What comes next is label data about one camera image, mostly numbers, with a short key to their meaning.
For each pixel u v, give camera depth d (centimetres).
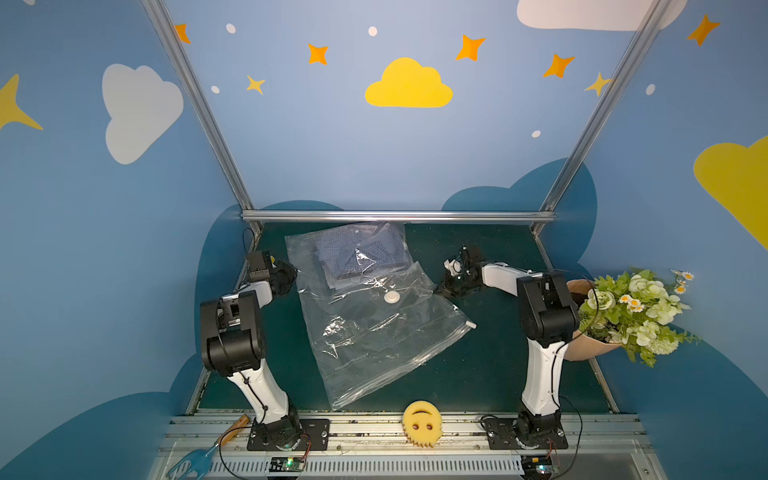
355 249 101
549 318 55
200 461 69
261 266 78
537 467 71
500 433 75
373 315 96
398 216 118
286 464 71
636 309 65
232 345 50
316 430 75
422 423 73
